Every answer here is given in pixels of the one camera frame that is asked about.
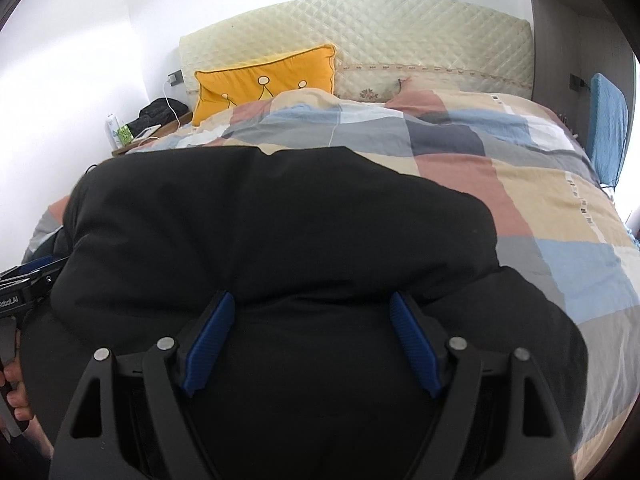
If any blue cloth on chair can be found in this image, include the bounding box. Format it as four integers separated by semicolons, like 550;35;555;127
586;73;630;187

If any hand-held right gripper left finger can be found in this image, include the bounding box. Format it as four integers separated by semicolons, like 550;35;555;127
50;290;237;480

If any patchwork checked quilt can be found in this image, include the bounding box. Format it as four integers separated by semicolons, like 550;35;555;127
30;87;640;480

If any pink pillow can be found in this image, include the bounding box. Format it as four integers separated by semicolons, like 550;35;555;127
385;76;453;112

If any black puffer jacket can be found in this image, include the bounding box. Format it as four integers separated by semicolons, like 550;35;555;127
20;146;589;480

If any wooden nightstand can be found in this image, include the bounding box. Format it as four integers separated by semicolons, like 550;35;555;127
111;110;196;157

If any yellow crown pillow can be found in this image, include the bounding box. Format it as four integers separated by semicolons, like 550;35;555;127
191;44;337;127

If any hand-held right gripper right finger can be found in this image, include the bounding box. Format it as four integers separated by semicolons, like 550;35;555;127
389;290;573;480

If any black bag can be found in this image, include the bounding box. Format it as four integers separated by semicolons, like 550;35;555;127
125;97;190;134

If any grey wardrobe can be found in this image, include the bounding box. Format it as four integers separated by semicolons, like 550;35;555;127
529;0;640;111

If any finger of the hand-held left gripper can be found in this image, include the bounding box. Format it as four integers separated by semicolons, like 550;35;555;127
0;255;71;287

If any person's left hand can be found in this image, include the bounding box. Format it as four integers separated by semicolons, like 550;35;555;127
0;330;53;458

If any white charging cable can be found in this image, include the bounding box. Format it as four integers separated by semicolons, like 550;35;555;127
142;76;185;147

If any cream quilted headboard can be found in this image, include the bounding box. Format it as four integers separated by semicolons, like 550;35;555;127
178;0;535;106

